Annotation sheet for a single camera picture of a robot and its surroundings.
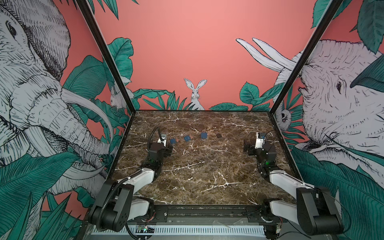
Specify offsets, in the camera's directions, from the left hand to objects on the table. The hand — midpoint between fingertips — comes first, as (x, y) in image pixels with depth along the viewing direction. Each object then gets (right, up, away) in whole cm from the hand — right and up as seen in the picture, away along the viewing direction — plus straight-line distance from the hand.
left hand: (160, 139), depth 88 cm
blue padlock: (+5, -2, +16) cm, 17 cm away
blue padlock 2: (+15, -1, +16) cm, 22 cm away
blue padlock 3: (+28, +1, +19) cm, 33 cm away
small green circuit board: (-4, -41, -19) cm, 45 cm away
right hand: (+55, +1, -1) cm, 55 cm away
